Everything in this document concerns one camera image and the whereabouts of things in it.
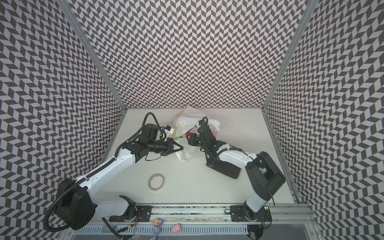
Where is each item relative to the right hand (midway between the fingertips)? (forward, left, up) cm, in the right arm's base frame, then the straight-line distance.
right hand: (189, 140), depth 87 cm
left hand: (-10, +2, +8) cm, 13 cm away
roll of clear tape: (-20, +18, -11) cm, 29 cm away
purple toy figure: (-39, +14, -8) cm, 43 cm away
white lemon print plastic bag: (+12, +1, +7) cm, 14 cm away
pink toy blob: (-41, +6, -9) cm, 43 cm away
